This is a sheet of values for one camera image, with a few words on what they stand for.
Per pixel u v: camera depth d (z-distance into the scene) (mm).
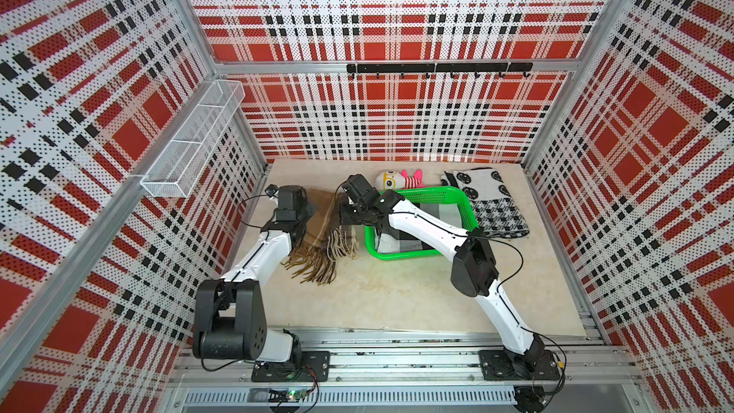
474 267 560
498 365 736
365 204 698
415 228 610
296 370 670
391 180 1067
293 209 681
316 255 883
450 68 891
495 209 1014
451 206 1016
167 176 677
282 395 698
